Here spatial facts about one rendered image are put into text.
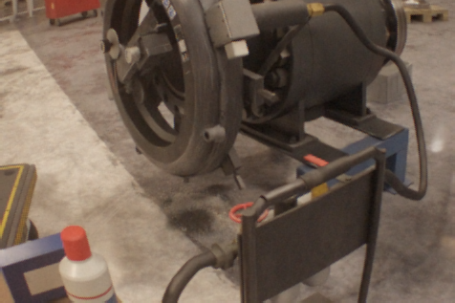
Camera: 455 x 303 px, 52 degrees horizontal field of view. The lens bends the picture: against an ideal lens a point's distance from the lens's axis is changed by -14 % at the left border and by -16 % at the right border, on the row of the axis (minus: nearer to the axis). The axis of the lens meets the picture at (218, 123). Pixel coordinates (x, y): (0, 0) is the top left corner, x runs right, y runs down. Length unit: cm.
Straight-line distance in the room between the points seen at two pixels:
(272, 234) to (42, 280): 44
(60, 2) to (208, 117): 561
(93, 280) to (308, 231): 56
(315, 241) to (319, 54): 80
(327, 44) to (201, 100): 53
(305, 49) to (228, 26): 44
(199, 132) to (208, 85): 15
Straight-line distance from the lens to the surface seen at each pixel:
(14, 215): 151
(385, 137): 195
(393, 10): 219
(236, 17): 132
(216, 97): 142
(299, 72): 170
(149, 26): 156
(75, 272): 62
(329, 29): 177
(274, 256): 103
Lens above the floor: 101
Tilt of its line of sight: 21 degrees down
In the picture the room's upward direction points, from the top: 4 degrees counter-clockwise
